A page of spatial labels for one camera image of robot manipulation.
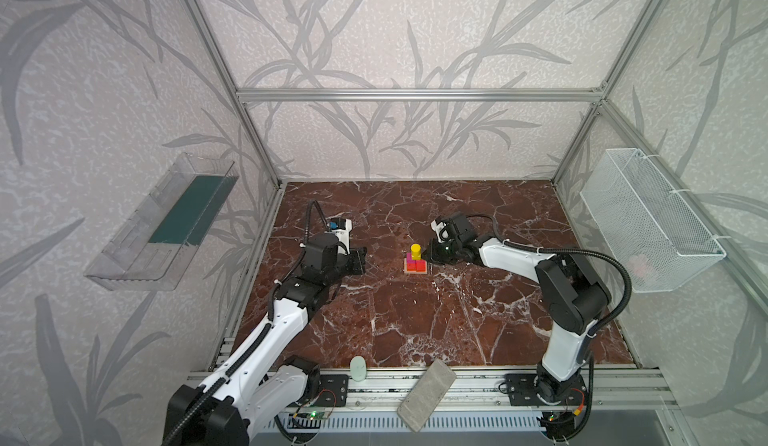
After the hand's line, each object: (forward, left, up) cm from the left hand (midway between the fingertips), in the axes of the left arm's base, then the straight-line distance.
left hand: (371, 241), depth 80 cm
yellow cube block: (+3, -13, -13) cm, 18 cm away
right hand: (+6, -14, -13) cm, 20 cm away
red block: (+1, -15, -16) cm, 22 cm away
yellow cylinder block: (+4, -13, -11) cm, 17 cm away
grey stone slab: (-35, -14, -15) cm, 40 cm away
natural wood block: (0, -11, -18) cm, 21 cm away
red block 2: (+1, -11, -17) cm, 20 cm away
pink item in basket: (-8, -68, +2) cm, 69 cm away
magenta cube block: (+3, -11, -15) cm, 19 cm away
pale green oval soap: (-28, +2, -16) cm, 33 cm away
